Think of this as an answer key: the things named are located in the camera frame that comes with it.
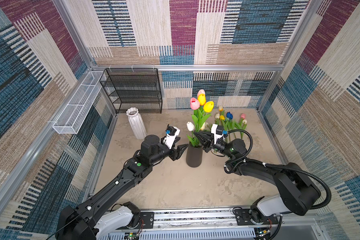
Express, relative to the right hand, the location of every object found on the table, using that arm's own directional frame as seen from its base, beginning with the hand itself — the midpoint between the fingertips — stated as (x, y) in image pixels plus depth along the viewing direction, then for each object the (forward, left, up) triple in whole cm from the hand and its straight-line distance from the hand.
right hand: (194, 132), depth 72 cm
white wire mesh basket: (+6, +57, +6) cm, 58 cm away
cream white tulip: (+1, -4, +3) cm, 5 cm away
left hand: (-3, +5, -2) cm, 6 cm away
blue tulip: (+32, -30, -25) cm, 51 cm away
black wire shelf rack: (+47, +42, -9) cm, 64 cm away
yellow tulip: (+42, -25, -27) cm, 56 cm away
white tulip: (+1, +2, +3) cm, 4 cm away
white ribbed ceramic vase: (+16, +32, -13) cm, 39 cm away
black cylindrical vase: (0, -1, -22) cm, 22 cm away
